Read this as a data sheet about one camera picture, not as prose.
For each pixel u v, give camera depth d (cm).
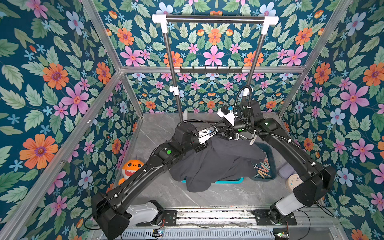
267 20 54
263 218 73
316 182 40
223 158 75
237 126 62
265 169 89
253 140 70
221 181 75
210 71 93
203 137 58
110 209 38
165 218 74
